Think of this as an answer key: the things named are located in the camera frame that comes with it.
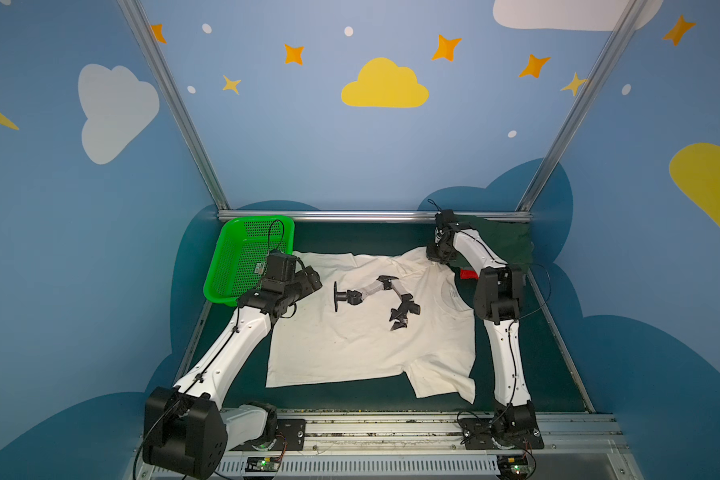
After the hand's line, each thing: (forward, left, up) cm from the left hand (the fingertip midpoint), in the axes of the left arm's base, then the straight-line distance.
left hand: (311, 280), depth 84 cm
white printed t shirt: (-1, -20, -17) cm, 26 cm away
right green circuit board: (-41, -52, -19) cm, 69 cm away
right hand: (+23, -42, -14) cm, 50 cm away
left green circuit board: (-42, +9, -18) cm, 46 cm away
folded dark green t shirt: (+21, -66, -5) cm, 70 cm away
